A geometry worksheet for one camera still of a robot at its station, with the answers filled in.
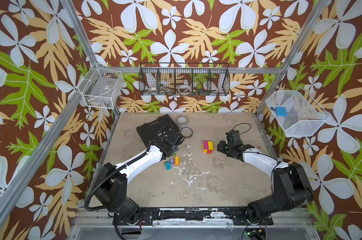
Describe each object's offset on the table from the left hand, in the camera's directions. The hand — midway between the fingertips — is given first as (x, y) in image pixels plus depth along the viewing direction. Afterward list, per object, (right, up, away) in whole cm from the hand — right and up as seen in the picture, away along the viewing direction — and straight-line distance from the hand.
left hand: (171, 144), depth 87 cm
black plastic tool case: (-3, +10, -15) cm, 18 cm away
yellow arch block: (+22, -5, +9) cm, 24 cm away
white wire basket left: (-41, +33, 0) cm, 53 cm away
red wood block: (+25, -6, +9) cm, 27 cm away
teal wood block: (-3, -14, +5) cm, 15 cm away
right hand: (+30, -2, +6) cm, 30 cm away
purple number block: (0, -11, +6) cm, 13 cm away
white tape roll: (+8, +36, +12) cm, 39 cm away
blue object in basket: (+65, +20, -1) cm, 68 cm away
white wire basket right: (+71, +16, -10) cm, 73 cm away
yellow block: (+25, -1, +8) cm, 26 cm away
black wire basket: (+8, +42, +11) cm, 45 cm away
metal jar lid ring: (+10, +6, +22) cm, 25 cm away
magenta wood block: (+22, -2, +9) cm, 24 cm away
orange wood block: (+3, -11, +6) cm, 13 cm away
